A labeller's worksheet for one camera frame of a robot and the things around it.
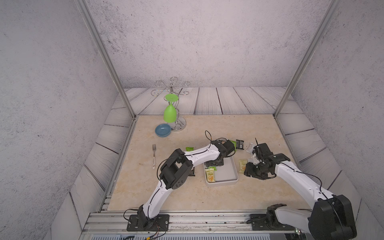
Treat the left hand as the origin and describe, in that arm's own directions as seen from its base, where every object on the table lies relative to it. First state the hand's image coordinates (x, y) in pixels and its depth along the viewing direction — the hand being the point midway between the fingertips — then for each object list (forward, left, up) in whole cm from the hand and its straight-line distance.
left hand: (217, 165), depth 92 cm
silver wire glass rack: (+48, +35, +22) cm, 64 cm away
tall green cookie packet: (-2, +2, +1) cm, 3 cm away
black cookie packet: (+15, -16, +1) cm, 22 cm away
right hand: (-8, -16, +6) cm, 19 cm away
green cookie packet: (+16, -14, -1) cm, 21 cm away
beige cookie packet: (0, -15, +1) cm, 15 cm away
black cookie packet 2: (-4, +16, 0) cm, 16 cm away
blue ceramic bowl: (+28, +37, +1) cm, 46 cm away
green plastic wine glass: (+23, +28, +24) cm, 43 cm away
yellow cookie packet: (-7, +5, +2) cm, 9 cm away
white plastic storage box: (-5, -5, 0) cm, 7 cm away
